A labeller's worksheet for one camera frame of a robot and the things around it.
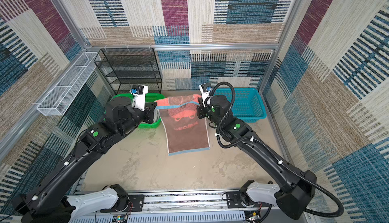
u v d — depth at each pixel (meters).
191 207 0.73
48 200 0.37
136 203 0.73
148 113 0.56
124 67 1.08
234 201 0.73
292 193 0.38
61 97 0.73
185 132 0.89
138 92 0.52
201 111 0.61
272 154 0.43
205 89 0.57
